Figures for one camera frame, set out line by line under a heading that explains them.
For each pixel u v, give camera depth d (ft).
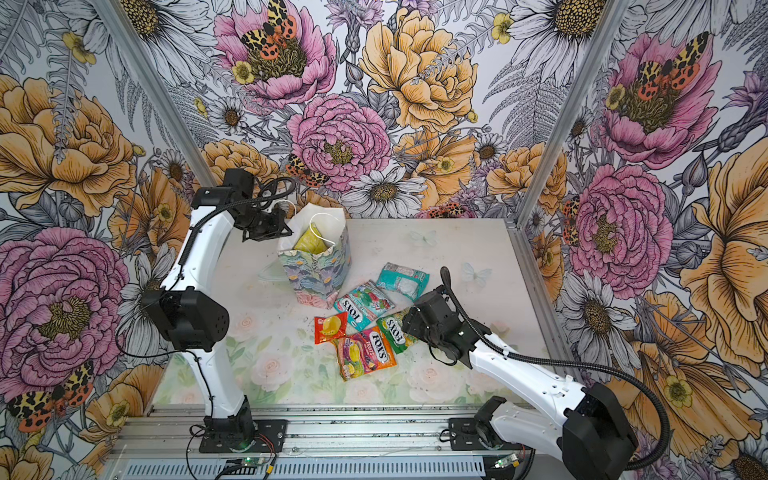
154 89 2.74
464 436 2.41
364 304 3.09
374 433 2.50
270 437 2.40
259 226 2.41
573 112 2.93
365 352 2.79
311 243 3.06
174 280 1.68
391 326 2.99
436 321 2.02
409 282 3.30
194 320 1.71
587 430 1.28
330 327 3.01
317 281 2.86
